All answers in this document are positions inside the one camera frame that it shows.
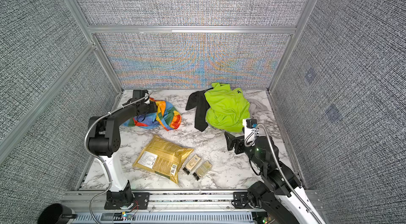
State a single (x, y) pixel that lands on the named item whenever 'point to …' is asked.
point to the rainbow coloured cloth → (166, 115)
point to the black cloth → (197, 101)
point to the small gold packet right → (204, 168)
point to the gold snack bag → (161, 156)
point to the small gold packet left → (193, 162)
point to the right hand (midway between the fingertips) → (234, 130)
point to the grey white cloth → (257, 108)
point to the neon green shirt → (228, 108)
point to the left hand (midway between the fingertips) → (152, 107)
